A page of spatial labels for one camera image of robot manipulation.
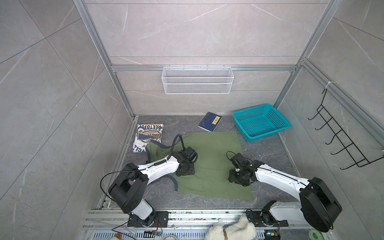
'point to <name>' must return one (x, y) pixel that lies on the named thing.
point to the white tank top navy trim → (145, 132)
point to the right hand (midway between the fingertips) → (231, 178)
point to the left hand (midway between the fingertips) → (190, 168)
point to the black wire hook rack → (359, 157)
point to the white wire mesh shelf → (196, 80)
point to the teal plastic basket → (260, 122)
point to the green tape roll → (319, 235)
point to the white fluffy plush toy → (243, 229)
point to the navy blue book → (210, 121)
